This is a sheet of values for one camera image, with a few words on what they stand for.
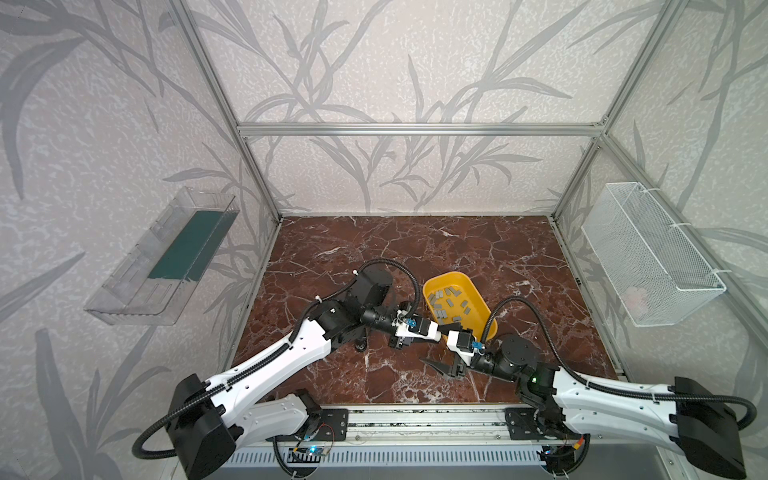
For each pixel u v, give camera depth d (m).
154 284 0.63
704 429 0.42
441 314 0.94
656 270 0.63
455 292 0.99
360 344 0.86
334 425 0.74
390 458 0.77
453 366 0.60
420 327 0.52
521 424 0.73
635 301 0.73
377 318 0.59
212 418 0.38
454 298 0.97
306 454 0.72
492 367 0.61
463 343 0.56
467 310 0.94
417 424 0.75
